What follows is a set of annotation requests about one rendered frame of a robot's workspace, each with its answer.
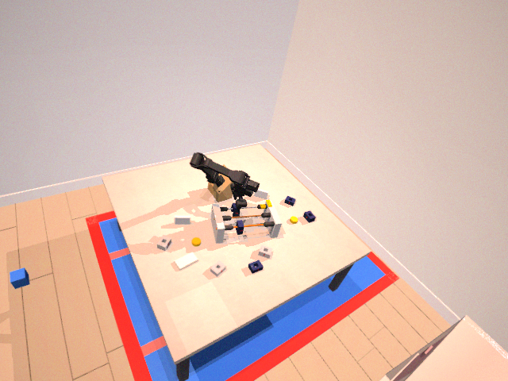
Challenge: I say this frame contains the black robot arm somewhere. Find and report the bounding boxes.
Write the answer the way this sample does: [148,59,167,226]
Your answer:
[189,152,260,197]

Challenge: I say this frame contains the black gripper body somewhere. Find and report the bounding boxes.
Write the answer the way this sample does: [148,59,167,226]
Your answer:
[230,183,248,207]

